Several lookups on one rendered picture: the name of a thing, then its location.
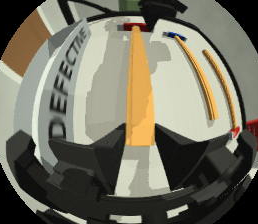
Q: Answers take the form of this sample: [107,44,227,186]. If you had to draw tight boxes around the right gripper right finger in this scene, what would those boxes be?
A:
[155,123,230,191]

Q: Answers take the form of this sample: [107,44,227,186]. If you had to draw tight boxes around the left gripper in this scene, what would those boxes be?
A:
[138,0,177,31]

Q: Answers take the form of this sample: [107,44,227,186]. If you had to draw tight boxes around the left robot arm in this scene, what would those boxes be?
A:
[165,0,188,14]

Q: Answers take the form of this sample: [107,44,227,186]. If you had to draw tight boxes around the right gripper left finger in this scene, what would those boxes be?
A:
[48,123,126,195]

